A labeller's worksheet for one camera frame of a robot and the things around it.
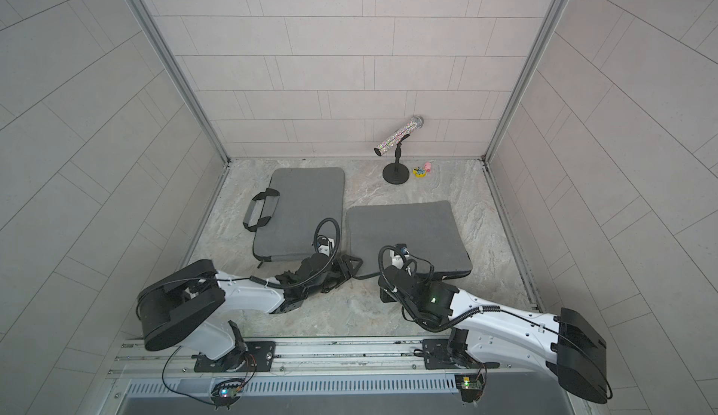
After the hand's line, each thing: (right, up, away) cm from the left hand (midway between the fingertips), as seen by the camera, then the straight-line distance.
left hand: (365, 266), depth 83 cm
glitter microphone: (+17, +46, +16) cm, 52 cm away
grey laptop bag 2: (+21, +9, +11) cm, 25 cm away
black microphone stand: (+12, +29, +28) cm, 42 cm away
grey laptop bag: (-29, +13, +13) cm, 34 cm away
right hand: (+5, -4, -4) cm, 7 cm away
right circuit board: (+26, -25, -15) cm, 39 cm away
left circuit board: (-32, -24, -19) cm, 44 cm away
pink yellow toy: (+22, +29, +28) cm, 46 cm away
